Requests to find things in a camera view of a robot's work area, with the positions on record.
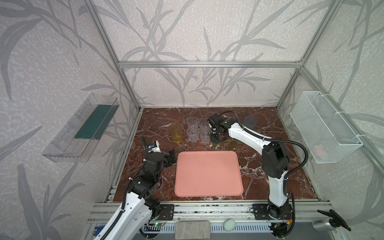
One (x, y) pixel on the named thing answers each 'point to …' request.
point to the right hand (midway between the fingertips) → (215, 135)
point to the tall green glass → (238, 141)
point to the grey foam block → (192, 230)
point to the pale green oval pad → (229, 224)
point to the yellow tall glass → (176, 130)
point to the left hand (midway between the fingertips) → (169, 147)
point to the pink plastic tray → (208, 173)
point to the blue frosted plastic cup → (250, 121)
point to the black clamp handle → (336, 221)
